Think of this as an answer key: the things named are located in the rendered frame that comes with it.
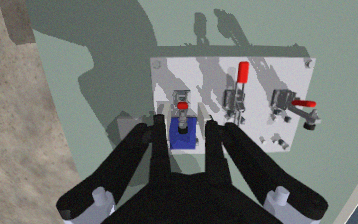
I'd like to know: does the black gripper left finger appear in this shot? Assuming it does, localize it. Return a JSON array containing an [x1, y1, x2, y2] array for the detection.
[[56, 103, 176, 224]]

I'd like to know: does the grey fixture plate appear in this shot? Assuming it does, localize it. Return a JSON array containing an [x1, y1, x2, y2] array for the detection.
[[150, 56, 316, 152]]

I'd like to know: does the dark blue rectangular plate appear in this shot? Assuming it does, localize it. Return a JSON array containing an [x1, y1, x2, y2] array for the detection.
[[169, 116, 196, 149]]

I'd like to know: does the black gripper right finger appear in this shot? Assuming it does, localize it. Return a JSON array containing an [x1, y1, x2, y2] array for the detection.
[[197, 102, 328, 224]]

